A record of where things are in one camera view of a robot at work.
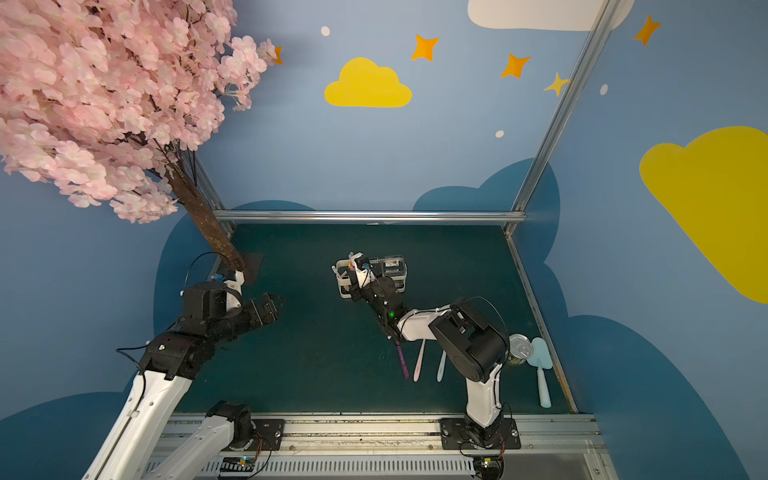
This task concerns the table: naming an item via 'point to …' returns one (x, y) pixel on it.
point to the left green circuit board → (238, 464)
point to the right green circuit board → (488, 466)
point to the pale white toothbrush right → (441, 365)
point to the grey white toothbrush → (354, 256)
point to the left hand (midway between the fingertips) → (270, 301)
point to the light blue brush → (541, 357)
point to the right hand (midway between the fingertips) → (356, 263)
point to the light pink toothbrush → (419, 361)
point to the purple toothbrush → (402, 360)
